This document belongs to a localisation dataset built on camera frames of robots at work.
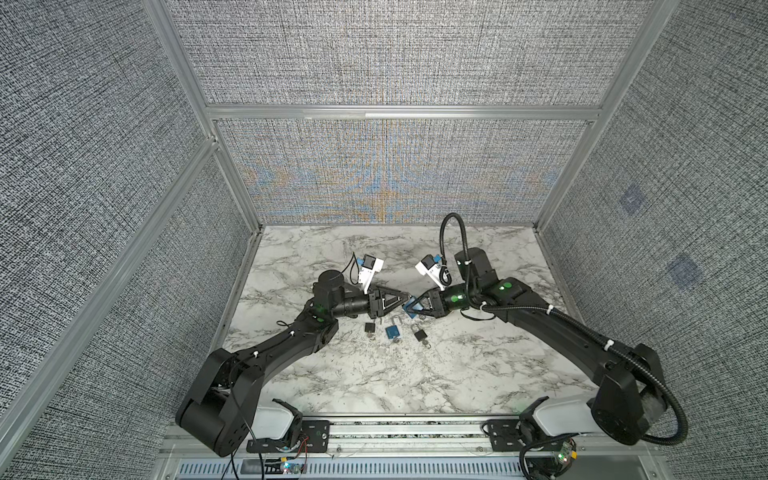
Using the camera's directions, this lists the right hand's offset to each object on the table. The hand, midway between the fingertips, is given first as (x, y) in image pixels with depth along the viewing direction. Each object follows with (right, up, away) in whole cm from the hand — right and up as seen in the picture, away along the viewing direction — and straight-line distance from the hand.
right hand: (410, 306), depth 75 cm
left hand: (-2, +2, -1) cm, 3 cm away
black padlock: (+4, -11, +16) cm, 20 cm away
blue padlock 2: (-4, -10, +16) cm, 19 cm away
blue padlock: (+2, 0, -2) cm, 2 cm away
